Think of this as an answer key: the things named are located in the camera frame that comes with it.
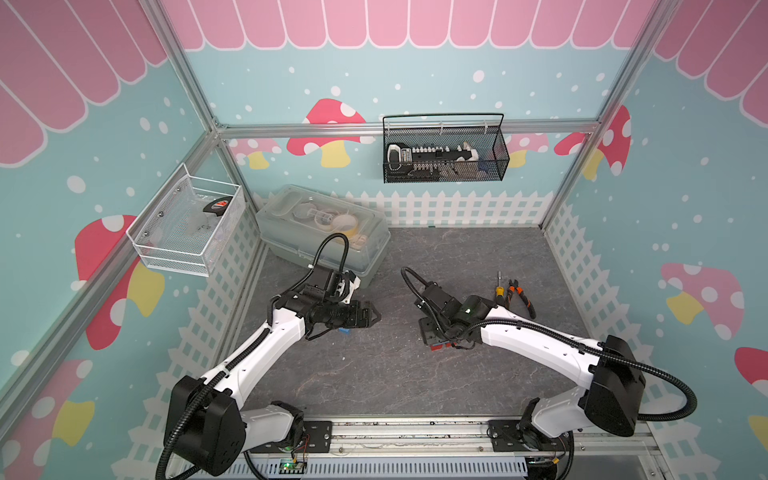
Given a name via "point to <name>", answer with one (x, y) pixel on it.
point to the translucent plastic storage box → (295, 222)
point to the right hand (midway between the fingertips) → (429, 330)
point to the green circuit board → (287, 466)
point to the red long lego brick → (438, 347)
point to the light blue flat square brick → (344, 330)
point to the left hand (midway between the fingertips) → (365, 323)
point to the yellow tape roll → (346, 224)
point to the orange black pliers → (514, 285)
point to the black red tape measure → (218, 206)
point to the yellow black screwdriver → (500, 292)
